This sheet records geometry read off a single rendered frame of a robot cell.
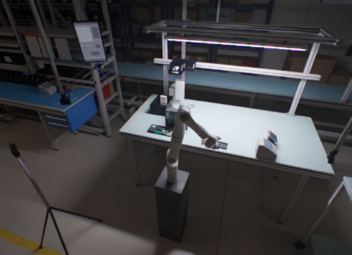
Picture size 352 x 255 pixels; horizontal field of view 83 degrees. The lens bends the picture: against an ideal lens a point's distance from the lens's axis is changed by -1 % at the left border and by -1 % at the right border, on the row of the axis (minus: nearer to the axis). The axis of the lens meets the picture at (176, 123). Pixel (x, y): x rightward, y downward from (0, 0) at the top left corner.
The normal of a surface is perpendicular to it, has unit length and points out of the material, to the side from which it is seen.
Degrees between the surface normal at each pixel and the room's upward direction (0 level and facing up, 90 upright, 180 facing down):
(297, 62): 90
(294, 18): 90
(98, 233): 0
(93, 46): 101
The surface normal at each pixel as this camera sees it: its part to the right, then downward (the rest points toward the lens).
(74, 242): 0.00, -0.82
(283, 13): -0.29, 0.54
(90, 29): 0.13, 0.71
